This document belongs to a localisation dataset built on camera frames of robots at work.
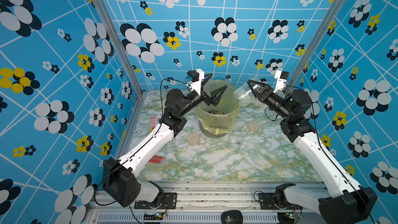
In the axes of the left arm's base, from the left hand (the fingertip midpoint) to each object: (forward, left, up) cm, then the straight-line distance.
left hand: (220, 79), depth 60 cm
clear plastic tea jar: (-2, -13, -46) cm, 48 cm away
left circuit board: (-40, +29, -48) cm, 69 cm away
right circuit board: (-41, -31, -47) cm, 69 cm away
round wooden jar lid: (0, +13, -48) cm, 50 cm away
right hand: (+2, -14, -3) cm, 14 cm away
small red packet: (-14, +33, -47) cm, 59 cm away
